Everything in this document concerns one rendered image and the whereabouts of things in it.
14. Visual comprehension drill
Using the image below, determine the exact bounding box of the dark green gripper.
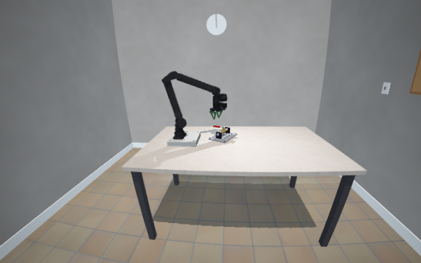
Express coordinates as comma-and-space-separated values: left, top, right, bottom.
209, 102, 222, 119

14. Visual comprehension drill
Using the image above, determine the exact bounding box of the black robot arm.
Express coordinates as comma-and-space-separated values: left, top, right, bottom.
162, 72, 227, 139

